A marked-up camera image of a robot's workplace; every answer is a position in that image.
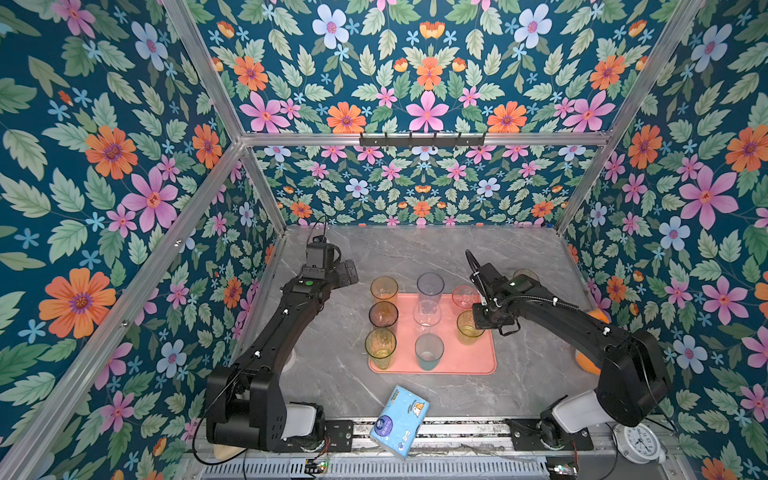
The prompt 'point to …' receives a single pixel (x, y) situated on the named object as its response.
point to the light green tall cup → (380, 344)
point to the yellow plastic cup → (384, 288)
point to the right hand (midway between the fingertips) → (480, 320)
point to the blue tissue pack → (399, 422)
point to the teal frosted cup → (429, 350)
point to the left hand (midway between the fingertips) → (343, 262)
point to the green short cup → (468, 333)
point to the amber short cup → (526, 271)
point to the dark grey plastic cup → (383, 314)
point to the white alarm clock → (639, 444)
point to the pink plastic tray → (478, 359)
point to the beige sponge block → (223, 451)
